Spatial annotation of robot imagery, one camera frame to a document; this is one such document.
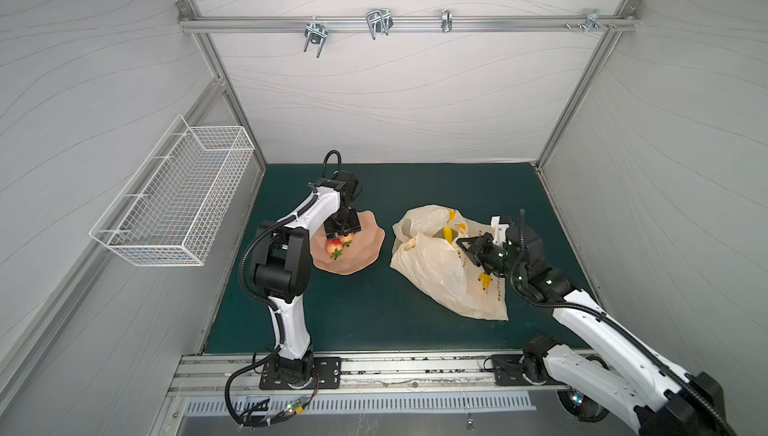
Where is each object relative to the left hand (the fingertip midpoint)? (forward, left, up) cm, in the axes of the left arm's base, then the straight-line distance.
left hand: (351, 227), depth 94 cm
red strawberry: (-6, +5, -2) cm, 8 cm away
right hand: (-10, -31, +14) cm, 36 cm away
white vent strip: (-45, -14, -7) cm, 47 cm away
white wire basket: (-11, +38, +25) cm, 47 cm away
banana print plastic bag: (-14, -22, +13) cm, 29 cm away
